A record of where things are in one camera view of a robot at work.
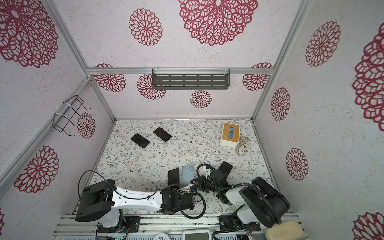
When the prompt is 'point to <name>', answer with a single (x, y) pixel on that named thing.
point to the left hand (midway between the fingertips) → (174, 188)
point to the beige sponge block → (286, 230)
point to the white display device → (197, 234)
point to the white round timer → (162, 236)
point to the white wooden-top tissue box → (231, 135)
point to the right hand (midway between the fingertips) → (190, 180)
